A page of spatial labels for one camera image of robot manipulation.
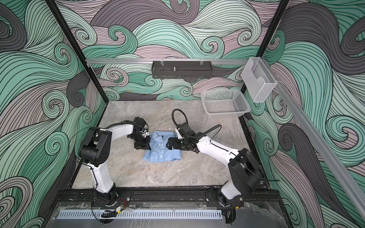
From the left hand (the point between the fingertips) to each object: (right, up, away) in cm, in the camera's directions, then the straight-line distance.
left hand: (150, 147), depth 93 cm
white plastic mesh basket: (+58, +31, +25) cm, 71 cm away
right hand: (+16, +3, -9) cm, 18 cm away
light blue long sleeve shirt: (+7, -1, -7) cm, 10 cm away
